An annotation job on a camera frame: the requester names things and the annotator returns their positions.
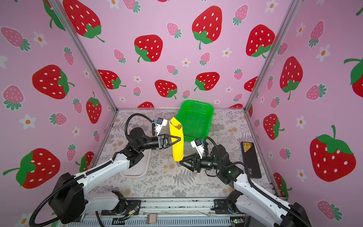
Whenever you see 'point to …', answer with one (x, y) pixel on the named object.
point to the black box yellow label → (250, 159)
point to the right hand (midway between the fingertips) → (181, 162)
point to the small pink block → (151, 218)
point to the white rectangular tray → (141, 169)
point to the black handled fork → (179, 126)
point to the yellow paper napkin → (176, 129)
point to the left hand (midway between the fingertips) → (179, 141)
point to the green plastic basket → (196, 117)
